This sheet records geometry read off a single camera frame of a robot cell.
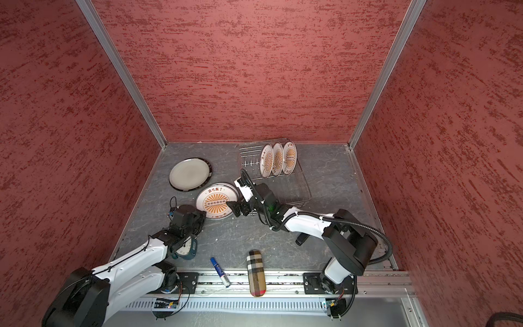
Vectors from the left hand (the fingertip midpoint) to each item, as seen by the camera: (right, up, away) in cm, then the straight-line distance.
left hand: (209, 214), depth 88 cm
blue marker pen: (+8, -19, -13) cm, 25 cm away
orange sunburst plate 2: (+32, +25, +12) cm, 42 cm away
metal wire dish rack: (+39, +9, +13) cm, 42 cm away
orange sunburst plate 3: (+37, +26, +12) cm, 47 cm away
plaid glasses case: (+22, -18, -15) cm, 32 cm away
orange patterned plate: (+3, +7, +9) cm, 12 cm away
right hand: (+12, +7, -7) cm, 16 cm away
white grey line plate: (-15, +17, +15) cm, 27 cm away
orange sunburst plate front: (+2, 0, +1) cm, 2 cm away
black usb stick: (+41, -9, -6) cm, 42 cm away
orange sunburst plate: (+26, +24, +14) cm, 38 cm away
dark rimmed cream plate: (-11, +10, +9) cm, 18 cm away
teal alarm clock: (-5, -12, -11) cm, 17 cm away
